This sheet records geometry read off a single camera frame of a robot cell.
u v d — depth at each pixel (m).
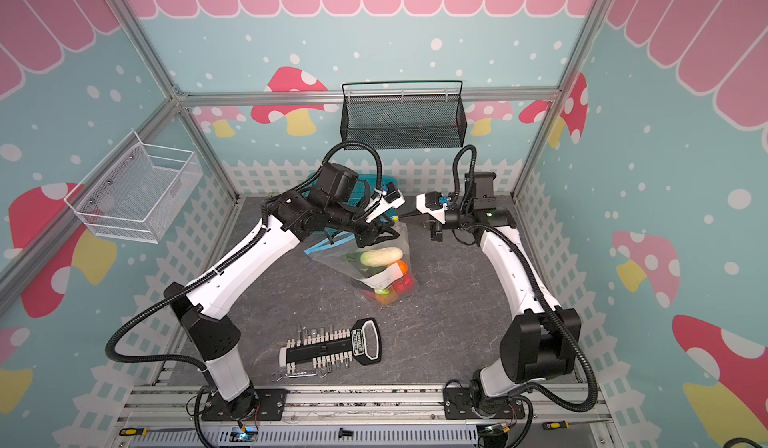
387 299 0.84
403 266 0.81
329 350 0.81
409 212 0.67
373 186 0.57
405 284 0.83
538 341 0.42
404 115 0.94
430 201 0.59
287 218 0.50
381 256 0.85
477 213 0.60
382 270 0.78
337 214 0.59
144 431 0.71
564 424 0.71
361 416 0.74
